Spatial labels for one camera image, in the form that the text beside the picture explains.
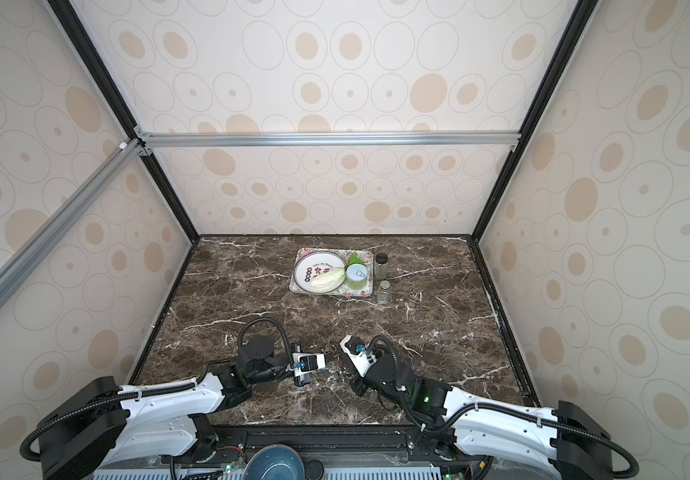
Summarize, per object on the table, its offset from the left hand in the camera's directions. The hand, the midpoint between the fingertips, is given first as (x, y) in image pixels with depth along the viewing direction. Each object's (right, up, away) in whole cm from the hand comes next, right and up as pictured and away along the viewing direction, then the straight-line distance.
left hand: (337, 357), depth 73 cm
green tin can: (+5, +19, +28) cm, 34 cm away
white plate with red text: (-8, +20, +36) cm, 42 cm away
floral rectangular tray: (+9, +26, +40) cm, 49 cm away
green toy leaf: (+4, +25, +30) cm, 39 cm away
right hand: (+2, 0, +3) cm, 3 cm away
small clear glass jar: (+14, +14, +22) cm, 30 cm away
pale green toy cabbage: (-5, +17, +30) cm, 35 cm away
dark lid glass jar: (+14, +22, +27) cm, 38 cm away
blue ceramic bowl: (-15, -24, -3) cm, 28 cm away
